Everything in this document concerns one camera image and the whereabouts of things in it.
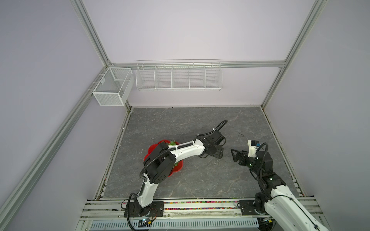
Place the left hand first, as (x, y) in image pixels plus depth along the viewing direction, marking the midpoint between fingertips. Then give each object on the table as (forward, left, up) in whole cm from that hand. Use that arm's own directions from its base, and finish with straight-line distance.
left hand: (217, 152), depth 88 cm
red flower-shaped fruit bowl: (-5, +25, -4) cm, 26 cm away
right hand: (-2, -10, +6) cm, 12 cm away
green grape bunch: (+9, +28, -1) cm, 29 cm away
